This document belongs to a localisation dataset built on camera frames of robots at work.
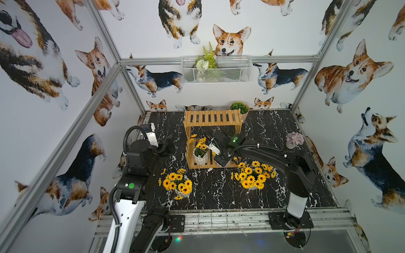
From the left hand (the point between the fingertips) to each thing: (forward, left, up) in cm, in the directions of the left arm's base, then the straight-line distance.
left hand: (164, 133), depth 67 cm
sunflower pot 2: (-14, -4, -21) cm, 25 cm away
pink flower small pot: (+11, -69, -23) cm, 73 cm away
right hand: (-1, -24, -21) cm, 32 cm away
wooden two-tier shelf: (+13, -25, -6) cm, 29 cm away
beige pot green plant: (+38, -43, -23) cm, 62 cm away
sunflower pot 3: (+3, -14, -22) cm, 26 cm away
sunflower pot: (-12, -40, -17) cm, 45 cm away
